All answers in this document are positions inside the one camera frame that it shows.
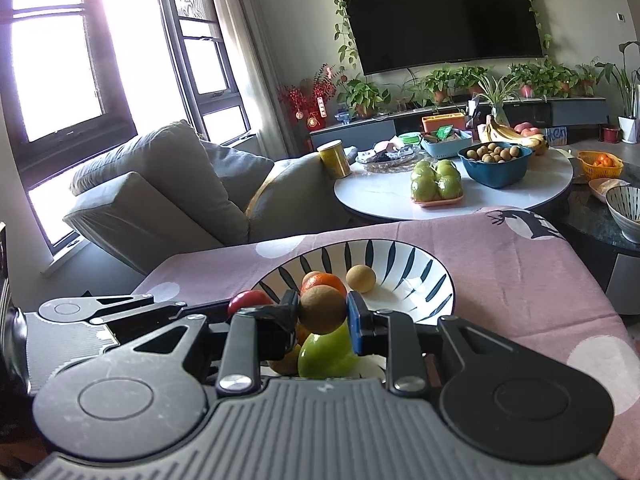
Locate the spider plant in vase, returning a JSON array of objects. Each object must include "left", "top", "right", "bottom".
[{"left": 474, "top": 74, "right": 522, "bottom": 127}]

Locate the tray of green apples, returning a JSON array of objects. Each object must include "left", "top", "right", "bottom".
[{"left": 410, "top": 158, "right": 465, "bottom": 209}]

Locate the tall plant in white pot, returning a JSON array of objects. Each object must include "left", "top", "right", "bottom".
[{"left": 594, "top": 41, "right": 640, "bottom": 144}]

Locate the yellow tin can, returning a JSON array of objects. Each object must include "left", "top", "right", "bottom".
[{"left": 317, "top": 140, "right": 352, "bottom": 180}]

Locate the pink polka-dot tablecloth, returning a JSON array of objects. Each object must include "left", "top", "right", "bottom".
[{"left": 130, "top": 205, "right": 640, "bottom": 472}]

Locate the potted green plant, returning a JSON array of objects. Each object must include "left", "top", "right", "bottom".
[
  {"left": 504, "top": 59, "right": 598, "bottom": 99},
  {"left": 414, "top": 65, "right": 489, "bottom": 104},
  {"left": 337, "top": 76, "right": 392, "bottom": 120}
]

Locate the orange basket of tangerines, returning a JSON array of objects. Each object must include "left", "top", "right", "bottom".
[{"left": 577, "top": 150, "right": 625, "bottom": 181}]

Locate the grey sofa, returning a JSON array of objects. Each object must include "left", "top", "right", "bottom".
[{"left": 62, "top": 119, "right": 352, "bottom": 277}]

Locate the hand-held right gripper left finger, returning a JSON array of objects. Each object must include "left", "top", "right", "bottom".
[{"left": 120, "top": 290, "right": 301, "bottom": 395}]

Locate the blue striped white plate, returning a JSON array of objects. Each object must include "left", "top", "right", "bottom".
[{"left": 249, "top": 239, "right": 457, "bottom": 377}]

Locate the dark round table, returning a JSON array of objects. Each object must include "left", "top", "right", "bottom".
[{"left": 549, "top": 159, "right": 640, "bottom": 307}]

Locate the blue plastic basket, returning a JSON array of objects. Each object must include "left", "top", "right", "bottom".
[{"left": 419, "top": 129, "right": 474, "bottom": 159}]

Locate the bunch of bananas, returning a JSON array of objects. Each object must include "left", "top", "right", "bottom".
[{"left": 484, "top": 115, "right": 550, "bottom": 156}]

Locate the striped deep bowl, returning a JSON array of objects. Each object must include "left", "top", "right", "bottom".
[{"left": 604, "top": 185, "right": 640, "bottom": 245}]

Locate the pink shallow dish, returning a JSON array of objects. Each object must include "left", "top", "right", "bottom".
[{"left": 588, "top": 178, "right": 632, "bottom": 202}]

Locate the white round coffee table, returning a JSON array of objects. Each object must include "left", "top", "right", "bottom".
[{"left": 333, "top": 144, "right": 575, "bottom": 222}]

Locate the large dark-framed window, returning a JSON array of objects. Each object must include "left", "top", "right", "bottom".
[{"left": 0, "top": 0, "right": 140, "bottom": 163}]

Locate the red apple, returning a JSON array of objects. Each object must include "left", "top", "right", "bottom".
[{"left": 227, "top": 290, "right": 274, "bottom": 317}]

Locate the grey television cabinet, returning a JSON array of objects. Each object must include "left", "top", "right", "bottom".
[{"left": 307, "top": 95, "right": 609, "bottom": 154}]

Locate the beige curtain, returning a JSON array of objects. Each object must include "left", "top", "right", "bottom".
[{"left": 206, "top": 0, "right": 302, "bottom": 162}]

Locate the black wall television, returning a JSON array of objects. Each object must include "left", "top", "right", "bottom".
[{"left": 346, "top": 0, "right": 545, "bottom": 76}]

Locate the glass dish of snacks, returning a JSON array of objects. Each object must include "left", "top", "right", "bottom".
[{"left": 355, "top": 141, "right": 422, "bottom": 174}]

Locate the blue bowl of brown fruit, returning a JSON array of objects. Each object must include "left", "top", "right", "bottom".
[{"left": 457, "top": 142, "right": 533, "bottom": 190}]

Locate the green apple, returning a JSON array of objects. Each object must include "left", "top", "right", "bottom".
[{"left": 297, "top": 321, "right": 359, "bottom": 380}]

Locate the orange plastic basket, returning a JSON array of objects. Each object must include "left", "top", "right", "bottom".
[{"left": 421, "top": 113, "right": 467, "bottom": 134}]

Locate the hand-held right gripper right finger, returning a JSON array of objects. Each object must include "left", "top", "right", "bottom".
[{"left": 346, "top": 291, "right": 507, "bottom": 397}]

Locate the narrow dark-framed window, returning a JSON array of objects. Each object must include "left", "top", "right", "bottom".
[{"left": 151, "top": 0, "right": 252, "bottom": 147}]

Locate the large brown kiwi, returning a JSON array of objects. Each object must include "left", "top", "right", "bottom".
[{"left": 298, "top": 284, "right": 349, "bottom": 335}]

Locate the red berry decoration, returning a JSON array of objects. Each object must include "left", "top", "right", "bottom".
[{"left": 276, "top": 64, "right": 342, "bottom": 132}]

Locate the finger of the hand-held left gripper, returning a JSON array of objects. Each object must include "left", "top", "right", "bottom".
[
  {"left": 106, "top": 303, "right": 232, "bottom": 347},
  {"left": 90, "top": 293, "right": 188, "bottom": 319}
]

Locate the green trailing vine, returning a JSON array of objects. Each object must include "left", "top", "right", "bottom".
[{"left": 324, "top": 0, "right": 554, "bottom": 72}]

